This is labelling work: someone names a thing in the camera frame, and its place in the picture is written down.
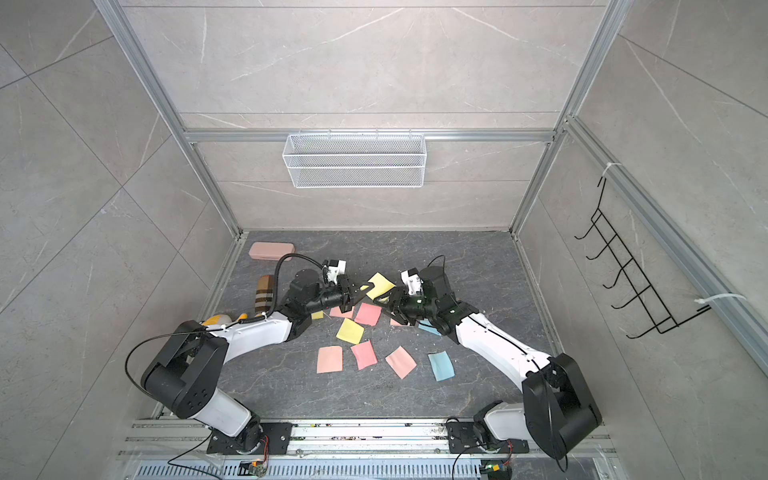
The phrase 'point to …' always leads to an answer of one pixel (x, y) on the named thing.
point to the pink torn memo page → (330, 359)
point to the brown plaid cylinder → (264, 294)
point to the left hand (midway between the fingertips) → (378, 283)
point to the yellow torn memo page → (350, 331)
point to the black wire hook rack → (654, 305)
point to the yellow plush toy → (223, 319)
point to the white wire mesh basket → (354, 161)
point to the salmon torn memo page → (401, 361)
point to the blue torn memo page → (441, 365)
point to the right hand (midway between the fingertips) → (380, 305)
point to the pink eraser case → (272, 251)
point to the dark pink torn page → (364, 354)
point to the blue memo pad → (426, 325)
